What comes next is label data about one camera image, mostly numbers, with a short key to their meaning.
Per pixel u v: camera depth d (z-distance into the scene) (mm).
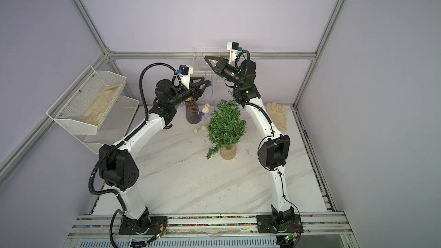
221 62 662
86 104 792
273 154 565
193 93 680
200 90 718
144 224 652
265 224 736
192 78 671
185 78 664
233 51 670
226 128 732
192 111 1046
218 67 648
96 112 767
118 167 477
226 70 664
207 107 863
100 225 748
